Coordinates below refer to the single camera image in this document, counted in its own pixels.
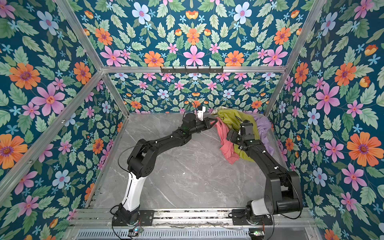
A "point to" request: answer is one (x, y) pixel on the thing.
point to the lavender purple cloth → (265, 126)
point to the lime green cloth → (235, 119)
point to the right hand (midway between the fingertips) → (234, 134)
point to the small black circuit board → (256, 233)
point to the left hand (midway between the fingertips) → (220, 116)
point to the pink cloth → (227, 148)
